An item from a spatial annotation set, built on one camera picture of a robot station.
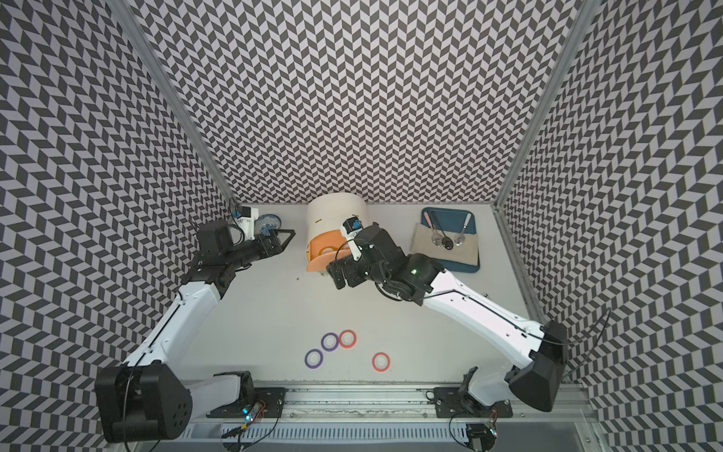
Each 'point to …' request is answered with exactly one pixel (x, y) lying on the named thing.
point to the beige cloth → (456, 246)
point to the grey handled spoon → (459, 239)
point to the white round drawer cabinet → (327, 212)
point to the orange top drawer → (315, 263)
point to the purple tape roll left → (313, 358)
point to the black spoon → (447, 242)
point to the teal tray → (459, 219)
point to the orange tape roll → (320, 252)
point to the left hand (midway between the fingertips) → (287, 237)
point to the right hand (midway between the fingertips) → (346, 266)
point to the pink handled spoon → (436, 237)
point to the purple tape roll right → (329, 341)
